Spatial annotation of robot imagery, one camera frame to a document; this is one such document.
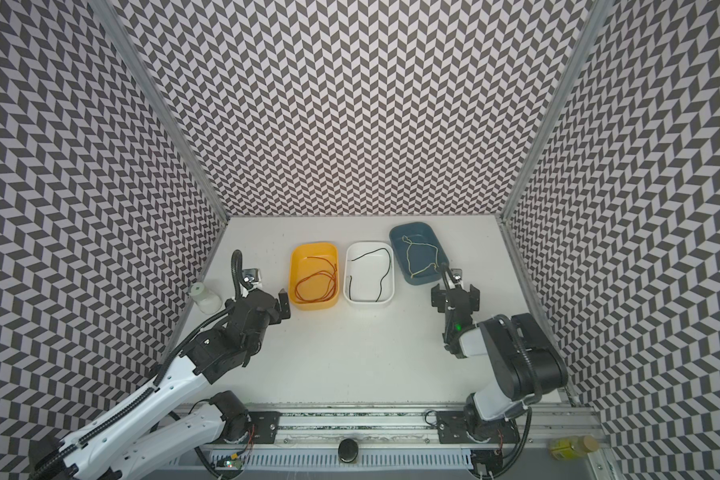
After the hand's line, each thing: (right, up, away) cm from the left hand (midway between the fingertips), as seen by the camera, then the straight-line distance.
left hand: (269, 293), depth 77 cm
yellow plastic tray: (+7, +2, +22) cm, 23 cm away
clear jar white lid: (-23, -5, +12) cm, 27 cm away
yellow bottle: (+70, -31, -14) cm, 77 cm away
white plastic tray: (+26, +3, +21) cm, 33 cm away
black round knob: (+22, -31, -15) cm, 40 cm away
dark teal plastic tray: (+44, +10, +35) cm, 57 cm away
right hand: (+55, 0, +16) cm, 57 cm away
